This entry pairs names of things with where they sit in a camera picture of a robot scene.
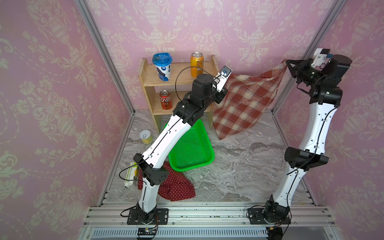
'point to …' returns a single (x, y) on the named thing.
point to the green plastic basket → (194, 149)
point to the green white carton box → (132, 178)
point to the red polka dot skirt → (177, 186)
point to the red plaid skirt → (247, 98)
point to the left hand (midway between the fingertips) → (221, 81)
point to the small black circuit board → (146, 231)
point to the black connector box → (274, 233)
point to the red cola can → (165, 100)
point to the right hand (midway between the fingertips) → (287, 58)
